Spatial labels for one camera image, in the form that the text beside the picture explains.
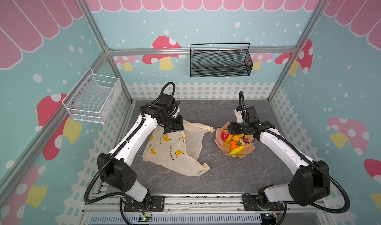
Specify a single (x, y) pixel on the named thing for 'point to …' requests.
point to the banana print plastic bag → (178, 150)
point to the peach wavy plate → (249, 148)
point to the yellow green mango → (236, 150)
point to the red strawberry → (224, 134)
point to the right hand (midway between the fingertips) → (232, 126)
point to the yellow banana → (226, 142)
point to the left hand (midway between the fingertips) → (183, 130)
